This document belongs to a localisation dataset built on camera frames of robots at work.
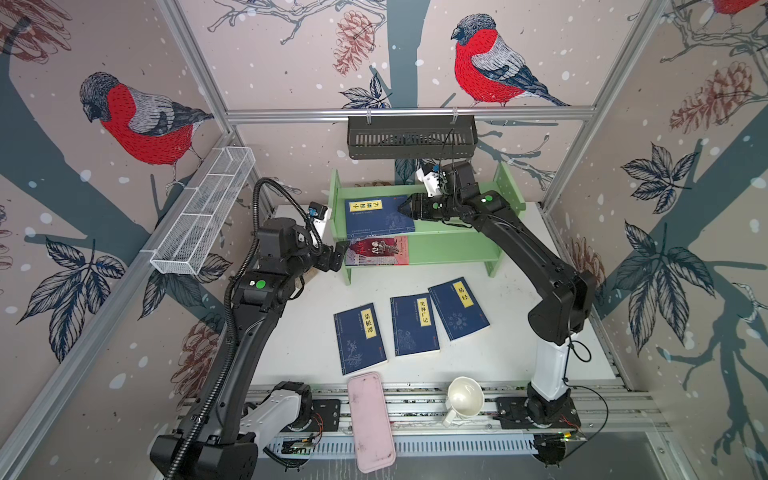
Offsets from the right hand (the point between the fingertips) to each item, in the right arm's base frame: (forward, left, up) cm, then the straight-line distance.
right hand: (401, 212), depth 80 cm
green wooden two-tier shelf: (0, -10, -14) cm, 17 cm away
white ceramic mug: (-39, -17, -29) cm, 52 cm away
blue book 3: (-14, -18, -29) cm, 37 cm away
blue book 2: (-20, -4, -29) cm, 36 cm away
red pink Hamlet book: (-2, +8, -16) cm, 18 cm away
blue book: (-25, +12, -28) cm, 40 cm away
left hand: (-12, +17, +4) cm, 21 cm away
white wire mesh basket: (+8, +53, +4) cm, 53 cm away
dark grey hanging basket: (+39, 0, -1) cm, 39 cm away
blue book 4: (-1, +7, 0) cm, 7 cm away
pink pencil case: (-48, +6, -27) cm, 55 cm away
